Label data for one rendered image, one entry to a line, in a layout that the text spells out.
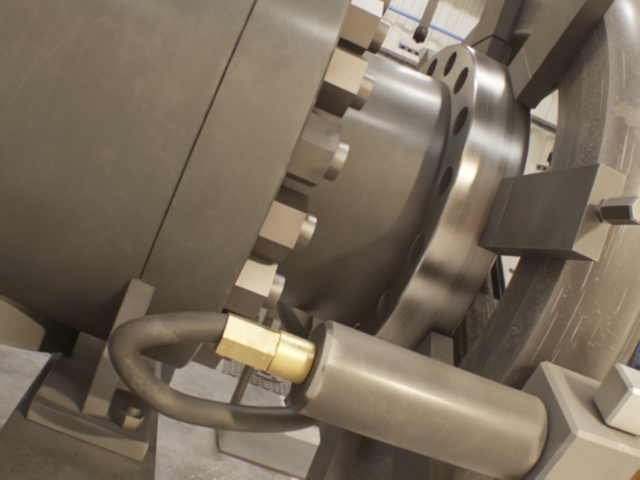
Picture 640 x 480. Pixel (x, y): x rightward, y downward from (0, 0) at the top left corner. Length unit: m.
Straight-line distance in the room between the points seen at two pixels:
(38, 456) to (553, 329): 0.46
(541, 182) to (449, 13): 11.75
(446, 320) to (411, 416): 0.26
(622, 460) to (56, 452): 0.48
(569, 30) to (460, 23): 11.63
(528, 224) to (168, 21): 0.37
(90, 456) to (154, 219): 0.23
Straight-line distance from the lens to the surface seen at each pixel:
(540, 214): 0.70
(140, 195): 0.69
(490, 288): 1.02
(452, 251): 0.79
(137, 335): 0.56
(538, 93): 0.86
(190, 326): 0.56
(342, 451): 0.98
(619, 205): 0.60
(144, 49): 0.68
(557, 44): 0.84
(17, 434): 0.72
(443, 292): 0.80
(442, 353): 0.81
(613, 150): 0.71
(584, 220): 0.63
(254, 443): 1.86
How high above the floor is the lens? 0.53
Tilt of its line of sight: level
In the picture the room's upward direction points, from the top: 22 degrees clockwise
